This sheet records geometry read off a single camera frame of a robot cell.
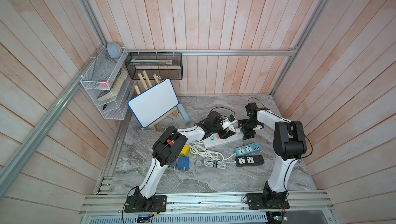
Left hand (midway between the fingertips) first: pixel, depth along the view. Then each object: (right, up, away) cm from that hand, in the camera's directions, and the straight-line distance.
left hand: (231, 130), depth 93 cm
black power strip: (+8, -16, -8) cm, 20 cm away
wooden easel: (-49, +26, -7) cm, 56 cm away
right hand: (+6, 0, +7) cm, 9 cm away
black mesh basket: (-50, +42, +9) cm, 66 cm away
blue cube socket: (-29, -17, -12) cm, 36 cm away
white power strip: (-10, -6, -1) cm, 12 cm away
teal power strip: (+11, -11, -3) cm, 16 cm away
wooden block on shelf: (-65, +25, -13) cm, 70 cm away
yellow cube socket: (-28, -11, -8) cm, 31 cm away
